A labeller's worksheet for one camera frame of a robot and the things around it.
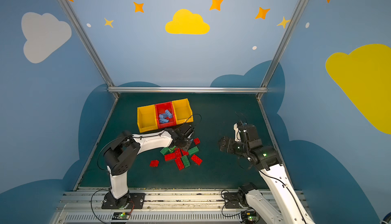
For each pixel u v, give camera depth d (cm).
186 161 86
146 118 105
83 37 86
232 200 75
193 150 91
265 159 46
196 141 93
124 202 70
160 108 107
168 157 88
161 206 73
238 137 62
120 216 70
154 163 86
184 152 88
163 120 104
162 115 103
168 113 107
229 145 62
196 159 87
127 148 55
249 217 71
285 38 88
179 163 86
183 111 110
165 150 90
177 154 90
